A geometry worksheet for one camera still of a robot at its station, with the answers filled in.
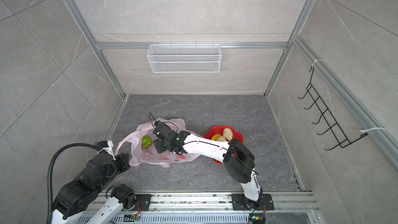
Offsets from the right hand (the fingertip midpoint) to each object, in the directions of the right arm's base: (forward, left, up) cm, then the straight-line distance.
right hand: (158, 142), depth 81 cm
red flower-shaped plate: (+12, -34, -9) cm, 37 cm away
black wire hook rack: (+2, -79, +19) cm, 81 cm away
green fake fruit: (+4, +9, -7) cm, 12 cm away
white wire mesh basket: (+52, -13, +17) cm, 56 cm away
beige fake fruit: (+8, -39, -6) cm, 40 cm away
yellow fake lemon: (+8, -31, -10) cm, 33 cm away
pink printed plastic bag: (-6, +10, +7) cm, 14 cm away
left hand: (-9, +9, +9) cm, 16 cm away
